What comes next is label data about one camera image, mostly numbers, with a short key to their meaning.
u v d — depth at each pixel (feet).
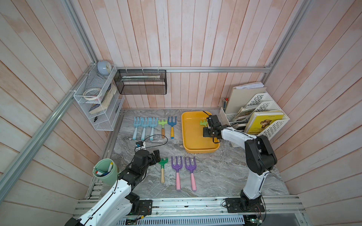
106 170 2.61
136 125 3.53
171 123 3.63
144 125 3.55
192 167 2.89
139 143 2.36
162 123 3.63
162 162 2.96
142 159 1.99
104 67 2.67
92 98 2.30
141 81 3.40
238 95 3.02
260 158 1.65
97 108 2.57
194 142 3.75
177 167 2.89
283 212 2.41
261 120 2.73
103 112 2.55
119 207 1.88
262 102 2.91
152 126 3.54
